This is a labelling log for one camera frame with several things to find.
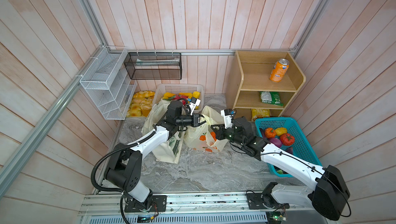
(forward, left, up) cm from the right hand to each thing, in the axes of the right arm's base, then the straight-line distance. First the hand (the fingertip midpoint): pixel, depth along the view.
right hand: (210, 126), depth 78 cm
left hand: (+1, +1, +3) cm, 3 cm away
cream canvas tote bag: (-12, +20, -5) cm, 24 cm away
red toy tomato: (+2, -47, -16) cm, 50 cm away
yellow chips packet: (+23, -39, -17) cm, 48 cm away
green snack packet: (+22, -38, -1) cm, 44 cm away
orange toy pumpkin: (+7, -38, -16) cm, 42 cm away
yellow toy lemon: (+37, +9, -14) cm, 41 cm away
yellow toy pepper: (+9, -46, -17) cm, 50 cm away
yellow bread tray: (+25, +46, -12) cm, 54 cm away
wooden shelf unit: (+26, -30, +9) cm, 40 cm away
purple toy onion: (+1, -40, -16) cm, 43 cm away
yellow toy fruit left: (+38, +30, -16) cm, 51 cm away
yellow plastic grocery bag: (-2, +4, -7) cm, 8 cm away
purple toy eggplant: (-3, -49, -20) cm, 53 cm away
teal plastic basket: (-3, -53, -16) cm, 56 cm away
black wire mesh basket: (+46, +37, +5) cm, 59 cm away
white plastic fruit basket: (+41, +35, -12) cm, 56 cm away
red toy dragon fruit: (+35, +18, -15) cm, 42 cm away
